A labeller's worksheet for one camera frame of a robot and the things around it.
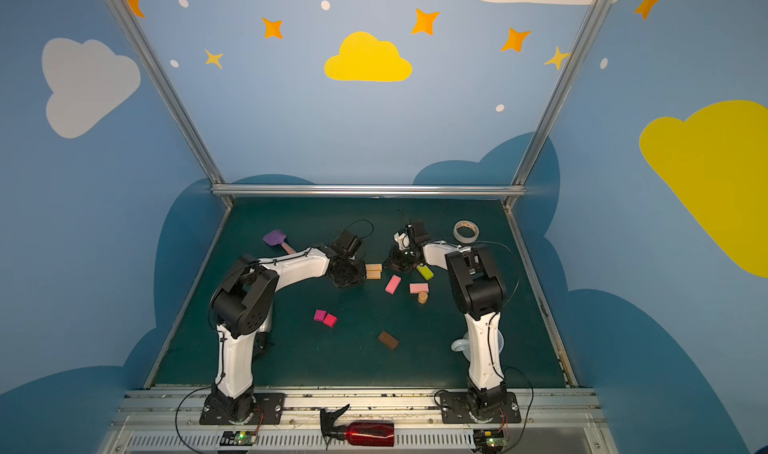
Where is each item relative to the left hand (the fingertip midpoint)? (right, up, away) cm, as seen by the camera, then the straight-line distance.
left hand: (369, 279), depth 97 cm
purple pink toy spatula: (-35, +14, +10) cm, 39 cm away
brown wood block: (+6, -16, -11) cm, 20 cm away
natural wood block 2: (+1, +2, -1) cm, 2 cm away
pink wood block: (+8, -2, +1) cm, 8 cm away
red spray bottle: (-1, -30, -30) cm, 42 cm away
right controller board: (+31, -35, -26) cm, 53 cm away
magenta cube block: (-15, -10, -7) cm, 19 cm away
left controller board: (-30, -34, -27) cm, 52 cm away
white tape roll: (+35, +13, +12) cm, 39 cm away
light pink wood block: (+15, -3, -1) cm, 16 cm away
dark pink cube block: (-11, -11, -8) cm, 18 cm away
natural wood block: (+1, +4, +4) cm, 5 cm away
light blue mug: (+27, -16, -16) cm, 35 cm away
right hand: (+5, +5, +5) cm, 9 cm away
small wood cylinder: (+17, -4, -3) cm, 18 cm away
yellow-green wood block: (+19, +2, +3) cm, 20 cm away
